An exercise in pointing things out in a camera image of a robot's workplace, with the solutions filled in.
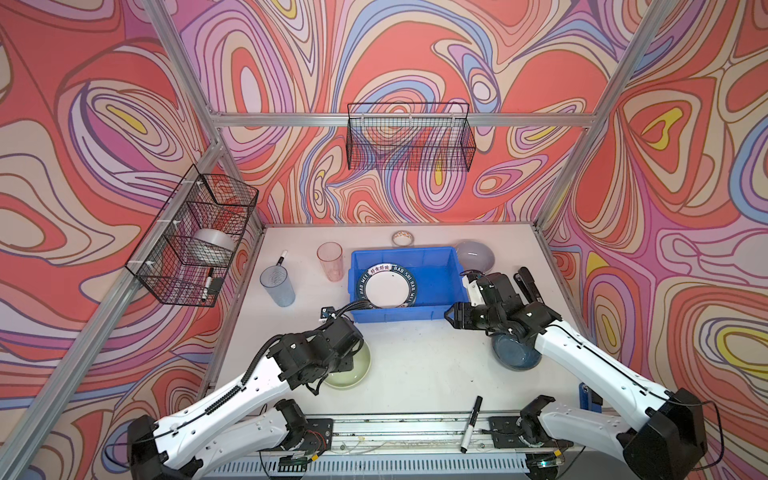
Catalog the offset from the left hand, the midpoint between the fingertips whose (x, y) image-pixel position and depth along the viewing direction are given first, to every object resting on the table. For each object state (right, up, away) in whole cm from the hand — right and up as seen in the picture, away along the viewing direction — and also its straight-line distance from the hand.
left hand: (349, 354), depth 75 cm
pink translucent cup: (-9, +25, +18) cm, 32 cm away
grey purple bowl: (+42, +25, +30) cm, 57 cm away
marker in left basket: (-35, +18, -3) cm, 39 cm away
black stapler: (+57, +15, +24) cm, 64 cm away
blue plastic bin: (+28, +20, +30) cm, 45 cm away
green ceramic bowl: (+2, -6, +9) cm, 11 cm away
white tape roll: (-32, +28, -5) cm, 43 cm away
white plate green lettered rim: (+10, +15, +22) cm, 29 cm away
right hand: (+28, +7, +5) cm, 30 cm away
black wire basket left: (-38, +26, -3) cm, 46 cm away
